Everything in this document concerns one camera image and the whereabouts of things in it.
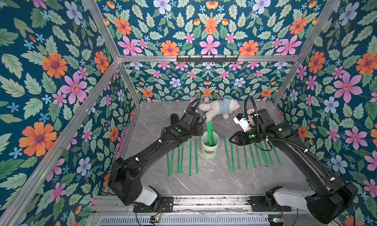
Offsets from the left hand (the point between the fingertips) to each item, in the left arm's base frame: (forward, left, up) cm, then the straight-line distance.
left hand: (203, 126), depth 81 cm
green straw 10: (-12, -34, -21) cm, 42 cm away
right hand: (-10, -15, +3) cm, 19 cm away
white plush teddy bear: (+23, -18, -11) cm, 31 cm away
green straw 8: (-12, -26, -21) cm, 36 cm away
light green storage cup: (-10, -1, -11) cm, 15 cm away
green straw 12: (-10, -39, -21) cm, 46 cm away
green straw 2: (-11, +14, -20) cm, 26 cm away
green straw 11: (-14, -37, -20) cm, 44 cm away
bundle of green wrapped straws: (-1, -4, -5) cm, 7 cm away
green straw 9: (-11, -30, -20) cm, 38 cm away
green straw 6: (-8, +16, -20) cm, 27 cm away
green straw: (-9, -15, -19) cm, 26 cm away
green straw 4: (-9, +5, -20) cm, 23 cm away
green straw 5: (-16, +20, -21) cm, 33 cm away
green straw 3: (-9, +9, -21) cm, 24 cm away
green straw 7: (-12, +23, -21) cm, 33 cm away
